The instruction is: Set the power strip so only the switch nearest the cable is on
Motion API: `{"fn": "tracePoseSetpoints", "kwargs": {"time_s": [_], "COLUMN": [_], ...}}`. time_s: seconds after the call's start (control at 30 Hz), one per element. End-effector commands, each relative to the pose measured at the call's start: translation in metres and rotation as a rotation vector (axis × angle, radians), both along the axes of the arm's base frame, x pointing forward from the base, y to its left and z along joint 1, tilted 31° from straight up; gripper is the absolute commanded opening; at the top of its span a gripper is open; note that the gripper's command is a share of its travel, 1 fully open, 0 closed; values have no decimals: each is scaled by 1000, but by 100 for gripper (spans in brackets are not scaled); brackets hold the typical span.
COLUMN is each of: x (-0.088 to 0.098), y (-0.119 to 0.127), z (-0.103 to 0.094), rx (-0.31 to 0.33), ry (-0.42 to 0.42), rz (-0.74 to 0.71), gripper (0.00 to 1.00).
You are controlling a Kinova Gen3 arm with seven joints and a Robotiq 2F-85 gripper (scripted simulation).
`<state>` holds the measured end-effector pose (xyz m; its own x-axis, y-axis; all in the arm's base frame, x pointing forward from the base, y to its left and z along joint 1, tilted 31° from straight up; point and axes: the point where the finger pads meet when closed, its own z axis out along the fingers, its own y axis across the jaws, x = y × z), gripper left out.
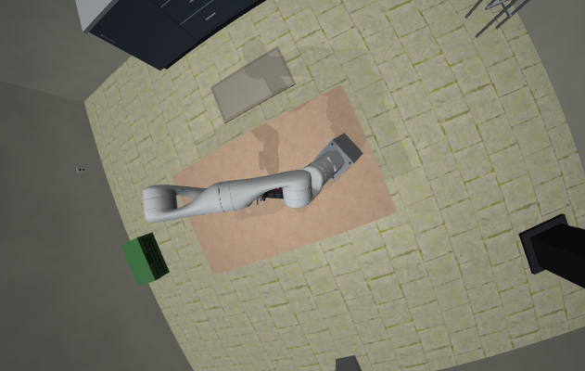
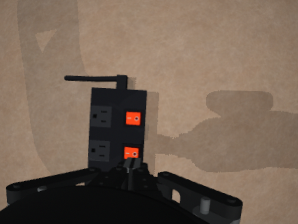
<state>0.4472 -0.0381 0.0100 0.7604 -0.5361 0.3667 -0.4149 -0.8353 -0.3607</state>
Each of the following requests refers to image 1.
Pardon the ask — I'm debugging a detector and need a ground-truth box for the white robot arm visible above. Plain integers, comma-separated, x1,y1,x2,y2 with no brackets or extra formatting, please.
143,150,345,223

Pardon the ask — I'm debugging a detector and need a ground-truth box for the black power strip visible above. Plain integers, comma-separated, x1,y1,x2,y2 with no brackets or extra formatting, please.
266,187,283,198

